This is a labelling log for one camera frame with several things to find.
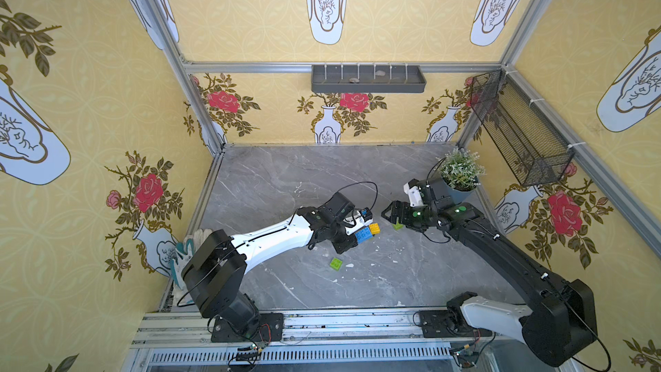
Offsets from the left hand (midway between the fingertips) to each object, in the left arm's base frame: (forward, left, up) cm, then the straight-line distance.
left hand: (355, 239), depth 83 cm
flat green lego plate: (-5, +6, -7) cm, 10 cm away
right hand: (+3, -11, +7) cm, 13 cm away
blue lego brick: (0, -2, +3) cm, 4 cm away
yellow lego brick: (+5, -7, -2) cm, 9 cm away
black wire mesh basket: (+20, -58, +19) cm, 64 cm away
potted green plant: (+18, -37, +11) cm, 43 cm away
